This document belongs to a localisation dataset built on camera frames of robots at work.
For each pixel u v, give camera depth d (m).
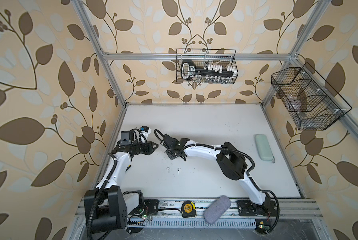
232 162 0.55
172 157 0.83
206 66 0.81
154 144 0.82
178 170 0.87
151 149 0.78
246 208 0.73
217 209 0.71
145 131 0.76
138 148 0.71
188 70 0.83
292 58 0.90
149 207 0.74
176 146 0.69
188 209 0.71
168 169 0.87
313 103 0.73
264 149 0.94
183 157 0.82
